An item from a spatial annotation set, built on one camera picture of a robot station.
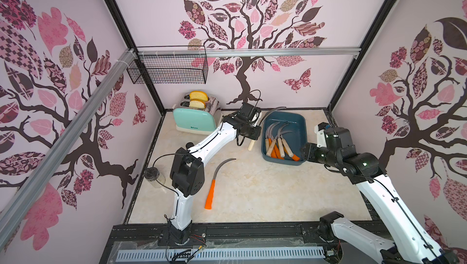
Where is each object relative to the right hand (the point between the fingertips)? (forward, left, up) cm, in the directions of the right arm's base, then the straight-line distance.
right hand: (303, 147), depth 71 cm
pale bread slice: (+34, +49, -6) cm, 60 cm away
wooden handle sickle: (+22, +9, -24) cm, 34 cm away
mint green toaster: (+26, +50, -12) cm, 58 cm away
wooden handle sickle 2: (+16, +3, -22) cm, 27 cm away
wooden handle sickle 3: (+14, 0, -22) cm, 26 cm away
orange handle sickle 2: (+20, +8, -24) cm, 33 cm away
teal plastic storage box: (+32, -10, -24) cm, 42 cm away
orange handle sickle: (-14, +41, -25) cm, 49 cm away
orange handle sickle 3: (+11, +5, -23) cm, 26 cm away
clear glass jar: (-5, +65, -15) cm, 67 cm away
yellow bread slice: (+40, +48, -5) cm, 63 cm away
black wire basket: (+70, +74, -7) cm, 102 cm away
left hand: (+14, +18, -10) cm, 25 cm away
